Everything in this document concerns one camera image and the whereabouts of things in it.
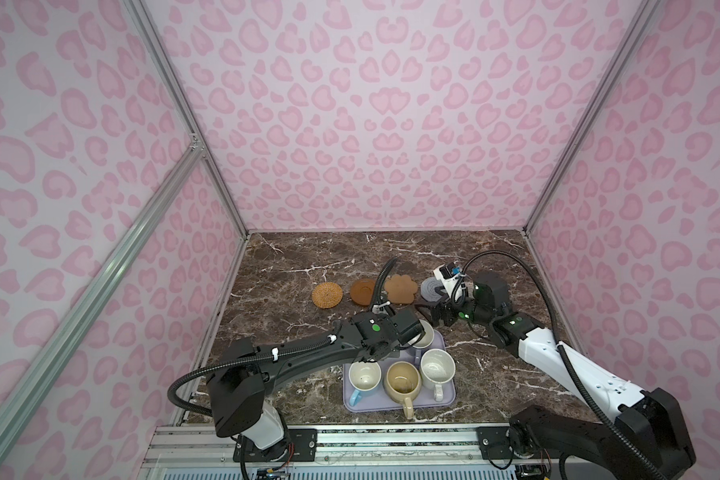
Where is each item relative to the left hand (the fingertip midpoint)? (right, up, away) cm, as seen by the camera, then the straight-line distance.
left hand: (388, 338), depth 79 cm
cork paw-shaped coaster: (+5, +10, +23) cm, 26 cm away
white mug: (+14, -9, +5) cm, 17 cm away
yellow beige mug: (+4, -13, +4) cm, 14 cm away
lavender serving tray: (-3, -17, +2) cm, 18 cm away
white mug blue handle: (-7, -11, +4) cm, 14 cm away
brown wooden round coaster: (-8, +10, +25) cm, 28 cm away
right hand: (+11, +11, 0) cm, 16 cm away
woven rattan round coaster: (-20, +9, +22) cm, 31 cm away
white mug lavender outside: (+10, -2, +3) cm, 11 cm away
